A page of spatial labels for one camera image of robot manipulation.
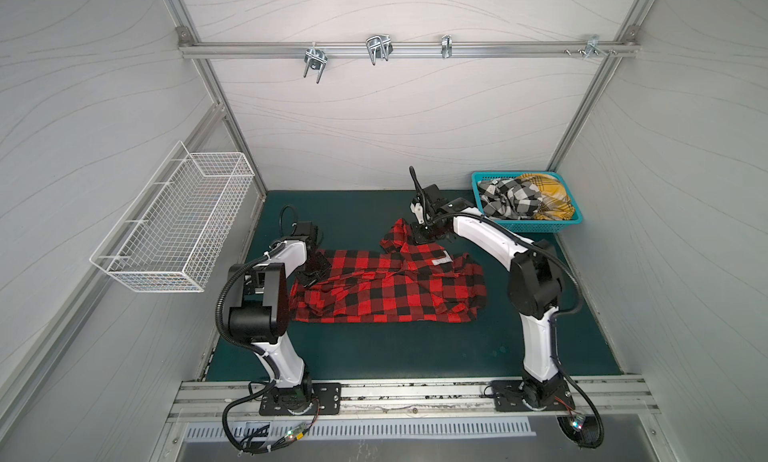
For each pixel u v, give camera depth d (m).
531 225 1.02
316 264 0.86
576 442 0.68
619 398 0.75
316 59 0.79
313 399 0.73
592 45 0.77
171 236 0.68
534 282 0.53
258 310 0.48
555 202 1.04
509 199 1.08
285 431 0.70
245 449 0.67
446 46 0.78
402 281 0.92
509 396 0.73
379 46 0.77
